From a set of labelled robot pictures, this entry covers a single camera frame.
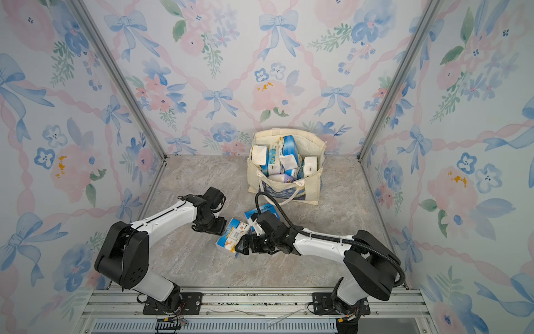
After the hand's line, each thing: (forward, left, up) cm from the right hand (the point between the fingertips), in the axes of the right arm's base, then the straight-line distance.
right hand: (244, 248), depth 79 cm
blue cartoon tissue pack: (+28, -26, +16) cm, 42 cm away
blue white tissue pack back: (+34, -5, +17) cm, 38 cm away
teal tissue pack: (+30, -11, +13) cm, 35 cm away
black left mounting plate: (-17, +18, -7) cm, 26 cm away
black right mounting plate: (-17, -29, -7) cm, 34 cm away
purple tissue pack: (+24, -17, +13) cm, 32 cm away
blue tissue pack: (+19, -9, -1) cm, 21 cm away
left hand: (+10, +12, -4) cm, 16 cm away
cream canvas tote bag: (+21, -16, +7) cm, 28 cm away
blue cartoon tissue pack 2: (+6, +6, -1) cm, 9 cm away
